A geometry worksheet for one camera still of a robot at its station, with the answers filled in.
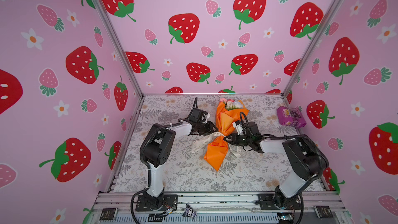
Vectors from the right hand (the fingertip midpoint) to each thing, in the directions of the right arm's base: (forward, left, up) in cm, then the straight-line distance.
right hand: (225, 138), depth 91 cm
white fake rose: (+26, -2, +2) cm, 26 cm away
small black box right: (-31, -47, -4) cm, 56 cm away
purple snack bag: (+21, -43, 0) cm, 48 cm away
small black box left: (-44, +52, -2) cm, 68 cm away
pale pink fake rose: (+31, +4, +2) cm, 31 cm away
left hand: (+5, +5, +2) cm, 7 cm away
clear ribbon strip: (-6, -7, -4) cm, 10 cm away
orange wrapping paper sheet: (+19, -1, +2) cm, 19 cm away
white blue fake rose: (+25, -8, +3) cm, 27 cm away
